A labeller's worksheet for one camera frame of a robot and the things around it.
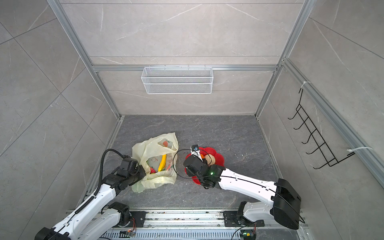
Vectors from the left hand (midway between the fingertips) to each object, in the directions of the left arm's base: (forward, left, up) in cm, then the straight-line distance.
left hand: (144, 168), depth 84 cm
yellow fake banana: (+4, -9, -4) cm, 11 cm away
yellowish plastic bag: (+9, -3, +8) cm, 12 cm away
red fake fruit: (0, -4, -4) cm, 5 cm away
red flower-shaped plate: (+4, -44, -2) cm, 45 cm away
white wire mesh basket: (+53, -19, +23) cm, 61 cm away
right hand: (-1, -27, +7) cm, 28 cm away
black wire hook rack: (-9, -84, +27) cm, 89 cm away
